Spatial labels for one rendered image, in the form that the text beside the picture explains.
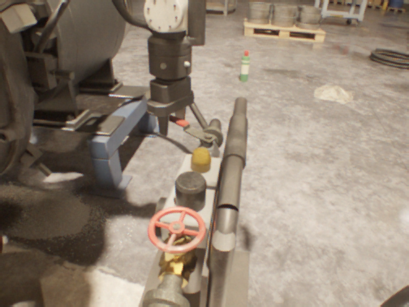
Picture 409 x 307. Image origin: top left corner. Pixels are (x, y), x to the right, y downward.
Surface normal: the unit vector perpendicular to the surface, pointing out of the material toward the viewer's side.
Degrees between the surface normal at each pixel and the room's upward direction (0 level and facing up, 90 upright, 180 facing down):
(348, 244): 0
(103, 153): 90
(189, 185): 0
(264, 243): 0
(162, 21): 90
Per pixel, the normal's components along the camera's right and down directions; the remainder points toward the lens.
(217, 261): -0.41, 0.49
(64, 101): -0.16, 0.55
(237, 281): 0.04, -0.82
